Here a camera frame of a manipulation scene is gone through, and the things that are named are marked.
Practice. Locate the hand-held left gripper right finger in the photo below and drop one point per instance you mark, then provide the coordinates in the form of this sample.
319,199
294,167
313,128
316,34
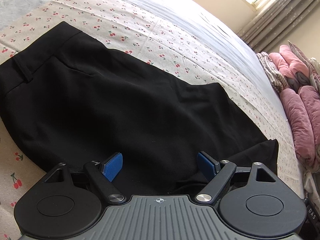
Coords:
206,165

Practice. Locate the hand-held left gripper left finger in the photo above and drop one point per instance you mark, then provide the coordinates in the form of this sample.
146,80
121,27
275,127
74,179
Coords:
112,166

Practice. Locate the black pants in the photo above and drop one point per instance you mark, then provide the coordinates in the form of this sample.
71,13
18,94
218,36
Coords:
112,105

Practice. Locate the white crumpled cloth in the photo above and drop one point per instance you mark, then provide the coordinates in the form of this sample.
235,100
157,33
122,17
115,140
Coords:
312,182

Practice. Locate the mauve quilt with grey lining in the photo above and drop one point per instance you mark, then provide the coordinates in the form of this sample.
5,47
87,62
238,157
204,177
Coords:
303,120

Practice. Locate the striped blanket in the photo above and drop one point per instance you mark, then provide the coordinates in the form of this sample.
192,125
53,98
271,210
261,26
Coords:
271,72

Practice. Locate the pink quilt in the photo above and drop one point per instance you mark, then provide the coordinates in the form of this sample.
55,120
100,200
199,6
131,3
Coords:
287,65

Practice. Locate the cherry print bed sheet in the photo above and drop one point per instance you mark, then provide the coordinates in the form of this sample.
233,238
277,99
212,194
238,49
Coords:
150,30

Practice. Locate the grey star print curtain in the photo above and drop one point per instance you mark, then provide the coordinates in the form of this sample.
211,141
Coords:
282,22

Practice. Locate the light blue bed sheet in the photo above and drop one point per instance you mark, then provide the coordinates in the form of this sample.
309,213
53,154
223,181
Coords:
175,2

